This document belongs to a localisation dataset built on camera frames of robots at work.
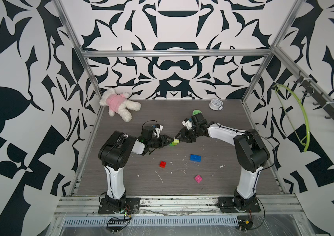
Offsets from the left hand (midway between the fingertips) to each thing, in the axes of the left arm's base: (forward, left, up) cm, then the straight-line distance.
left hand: (170, 139), depth 96 cm
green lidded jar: (+21, -20, +2) cm, 29 cm away
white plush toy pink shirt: (+26, +36, +8) cm, 45 cm away
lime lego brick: (-3, -3, +3) cm, 5 cm away
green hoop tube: (-16, -60, +28) cm, 68 cm away
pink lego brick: (-24, -14, -1) cm, 28 cm away
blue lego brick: (-13, -14, -1) cm, 19 cm away
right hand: (-1, -4, +5) cm, 6 cm away
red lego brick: (-16, +5, -1) cm, 17 cm away
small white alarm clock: (+29, -37, +1) cm, 46 cm away
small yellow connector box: (-45, -33, -3) cm, 55 cm away
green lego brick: (-4, 0, 0) cm, 4 cm away
